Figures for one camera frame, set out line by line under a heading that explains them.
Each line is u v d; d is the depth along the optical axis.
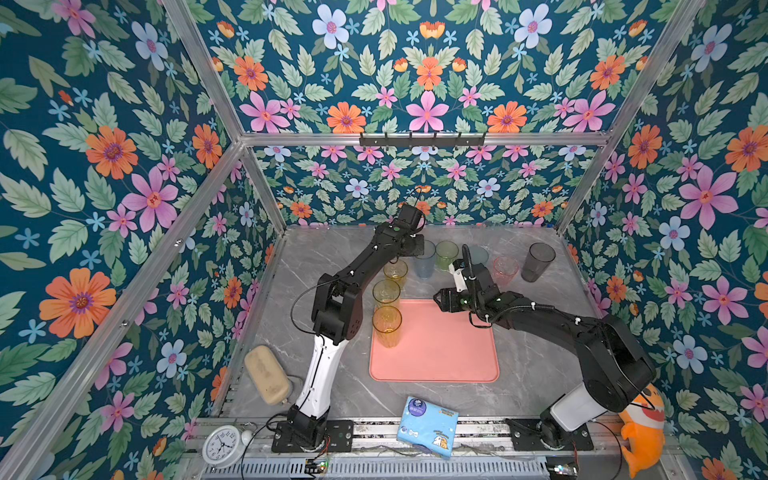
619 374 0.44
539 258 0.93
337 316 0.58
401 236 0.72
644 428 0.70
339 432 0.74
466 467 0.70
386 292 0.88
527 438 0.73
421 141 0.93
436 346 0.88
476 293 0.69
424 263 0.98
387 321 0.80
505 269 1.04
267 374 0.80
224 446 0.69
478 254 1.02
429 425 0.70
